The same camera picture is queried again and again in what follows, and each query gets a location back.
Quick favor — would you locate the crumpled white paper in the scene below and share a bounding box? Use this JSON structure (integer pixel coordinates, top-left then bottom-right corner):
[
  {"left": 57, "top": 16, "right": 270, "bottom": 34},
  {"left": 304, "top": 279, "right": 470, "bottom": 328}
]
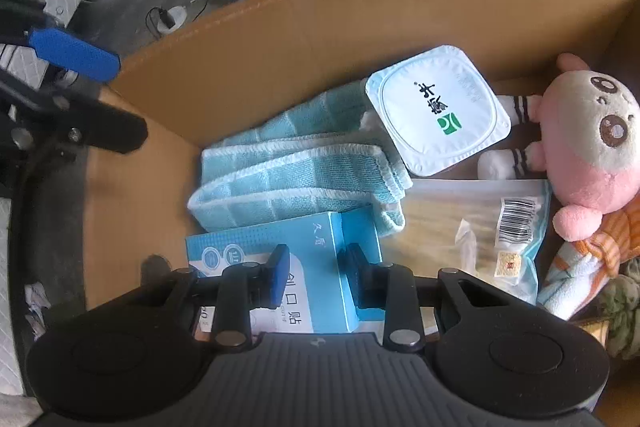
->
[{"left": 24, "top": 281, "right": 52, "bottom": 340}]

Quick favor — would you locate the white yogurt cup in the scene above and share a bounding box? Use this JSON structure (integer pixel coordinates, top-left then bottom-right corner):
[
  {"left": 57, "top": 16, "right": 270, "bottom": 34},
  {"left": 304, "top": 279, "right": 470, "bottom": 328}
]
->
[{"left": 364, "top": 44, "right": 513, "bottom": 178}]

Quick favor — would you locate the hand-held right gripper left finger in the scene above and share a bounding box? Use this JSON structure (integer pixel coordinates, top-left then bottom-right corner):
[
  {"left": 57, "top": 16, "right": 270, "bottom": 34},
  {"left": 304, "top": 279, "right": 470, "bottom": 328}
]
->
[{"left": 141, "top": 243, "right": 294, "bottom": 354}]

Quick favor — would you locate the brown cardboard box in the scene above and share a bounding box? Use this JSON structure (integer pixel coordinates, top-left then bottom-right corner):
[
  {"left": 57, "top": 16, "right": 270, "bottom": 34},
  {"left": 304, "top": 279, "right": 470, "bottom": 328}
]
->
[{"left": 81, "top": 0, "right": 640, "bottom": 427}]

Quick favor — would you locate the zip bag of wooden sticks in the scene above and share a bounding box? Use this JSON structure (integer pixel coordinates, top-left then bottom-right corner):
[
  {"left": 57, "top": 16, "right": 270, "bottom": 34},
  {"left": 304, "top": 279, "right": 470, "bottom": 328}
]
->
[{"left": 399, "top": 178, "right": 552, "bottom": 306}]

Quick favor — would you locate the pink plush toy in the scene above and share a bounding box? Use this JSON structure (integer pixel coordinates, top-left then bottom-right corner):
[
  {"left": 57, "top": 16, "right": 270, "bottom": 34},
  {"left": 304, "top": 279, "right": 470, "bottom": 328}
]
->
[{"left": 476, "top": 52, "right": 640, "bottom": 244}]

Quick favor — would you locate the green scrunchie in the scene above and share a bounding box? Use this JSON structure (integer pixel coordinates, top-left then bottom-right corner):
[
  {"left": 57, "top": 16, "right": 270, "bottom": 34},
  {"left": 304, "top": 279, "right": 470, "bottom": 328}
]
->
[{"left": 594, "top": 257, "right": 640, "bottom": 360}]

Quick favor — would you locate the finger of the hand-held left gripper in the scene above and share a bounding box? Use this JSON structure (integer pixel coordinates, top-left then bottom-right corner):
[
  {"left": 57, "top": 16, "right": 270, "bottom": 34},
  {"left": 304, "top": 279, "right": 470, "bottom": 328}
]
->
[
  {"left": 0, "top": 79, "right": 149, "bottom": 155},
  {"left": 0, "top": 0, "right": 122, "bottom": 84}
]

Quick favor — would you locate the blue towel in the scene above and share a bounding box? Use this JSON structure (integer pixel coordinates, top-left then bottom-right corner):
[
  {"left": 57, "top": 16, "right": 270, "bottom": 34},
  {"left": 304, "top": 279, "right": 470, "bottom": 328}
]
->
[{"left": 186, "top": 82, "right": 414, "bottom": 239}]

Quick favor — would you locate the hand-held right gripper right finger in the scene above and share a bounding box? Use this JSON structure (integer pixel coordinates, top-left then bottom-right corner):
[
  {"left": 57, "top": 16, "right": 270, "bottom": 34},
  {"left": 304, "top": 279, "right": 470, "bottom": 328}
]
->
[{"left": 336, "top": 243, "right": 498, "bottom": 354}]

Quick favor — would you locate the orange striped cloth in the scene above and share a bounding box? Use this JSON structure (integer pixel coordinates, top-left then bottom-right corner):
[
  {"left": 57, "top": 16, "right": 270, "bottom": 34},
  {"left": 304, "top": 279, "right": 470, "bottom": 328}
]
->
[{"left": 536, "top": 202, "right": 640, "bottom": 321}]

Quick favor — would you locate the blue white paper box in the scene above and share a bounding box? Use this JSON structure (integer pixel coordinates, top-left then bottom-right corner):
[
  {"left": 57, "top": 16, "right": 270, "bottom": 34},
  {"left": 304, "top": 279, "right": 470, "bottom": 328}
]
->
[{"left": 185, "top": 206, "right": 382, "bottom": 339}]

